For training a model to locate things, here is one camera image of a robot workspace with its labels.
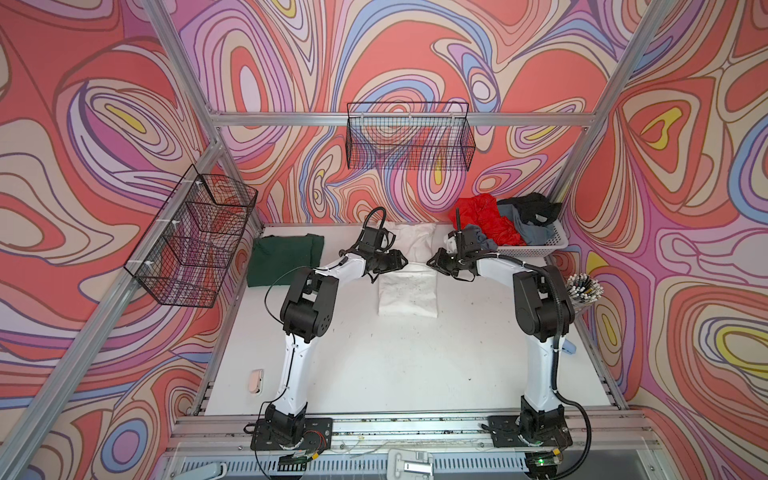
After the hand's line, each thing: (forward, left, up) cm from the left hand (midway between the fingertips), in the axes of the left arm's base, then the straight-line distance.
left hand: (405, 258), depth 102 cm
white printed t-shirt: (-10, -2, -4) cm, 11 cm away
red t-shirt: (+22, -30, +2) cm, 38 cm away
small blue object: (-30, -47, -5) cm, 56 cm away
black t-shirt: (+20, -49, +5) cm, 53 cm away
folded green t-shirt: (+3, +48, -4) cm, 48 cm away
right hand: (-1, -9, -3) cm, 10 cm away
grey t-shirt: (+8, -45, +4) cm, 46 cm away
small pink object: (-39, +43, -4) cm, 58 cm away
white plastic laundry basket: (+7, -55, +2) cm, 55 cm away
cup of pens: (-20, -47, +11) cm, 52 cm away
